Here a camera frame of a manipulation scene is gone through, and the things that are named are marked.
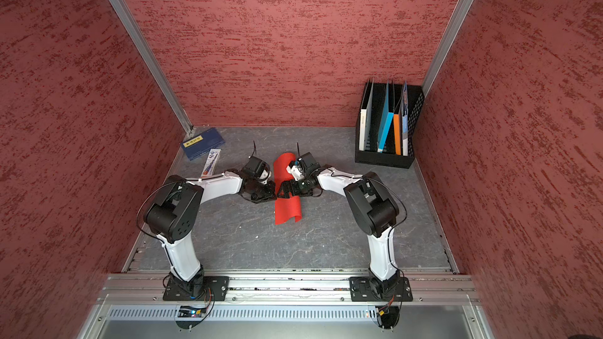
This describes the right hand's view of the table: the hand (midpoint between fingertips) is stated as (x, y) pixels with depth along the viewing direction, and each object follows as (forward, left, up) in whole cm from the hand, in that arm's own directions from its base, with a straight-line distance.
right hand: (288, 198), depth 94 cm
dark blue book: (+31, +47, 0) cm, 56 cm away
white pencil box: (+17, +36, +1) cm, 40 cm away
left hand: (0, +5, -1) cm, 5 cm away
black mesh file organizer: (+27, -48, +27) cm, 62 cm away
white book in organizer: (+22, -31, +25) cm, 45 cm away
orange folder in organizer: (+19, -45, +17) cm, 51 cm away
